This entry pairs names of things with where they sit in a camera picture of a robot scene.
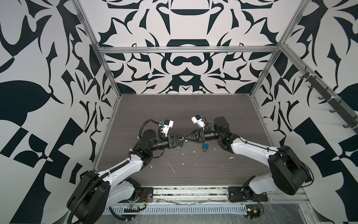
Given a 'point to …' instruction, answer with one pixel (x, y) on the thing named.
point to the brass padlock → (181, 138)
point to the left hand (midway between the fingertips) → (188, 137)
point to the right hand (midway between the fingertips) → (186, 140)
